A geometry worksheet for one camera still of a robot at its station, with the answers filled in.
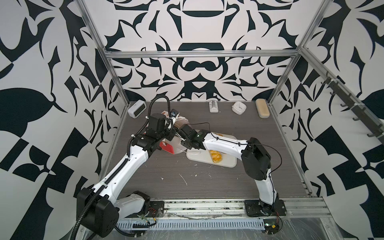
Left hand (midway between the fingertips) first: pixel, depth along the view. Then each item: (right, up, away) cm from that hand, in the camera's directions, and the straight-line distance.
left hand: (173, 121), depth 78 cm
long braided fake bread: (+24, -21, +9) cm, 33 cm away
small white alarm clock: (+45, +9, +36) cm, 58 cm away
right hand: (+7, -8, +12) cm, 16 cm away
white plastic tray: (+17, -22, +13) cm, 30 cm away
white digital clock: (-30, +8, +32) cm, 45 cm away
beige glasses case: (+62, +9, +35) cm, 72 cm away
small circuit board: (+47, -49, -7) cm, 68 cm away
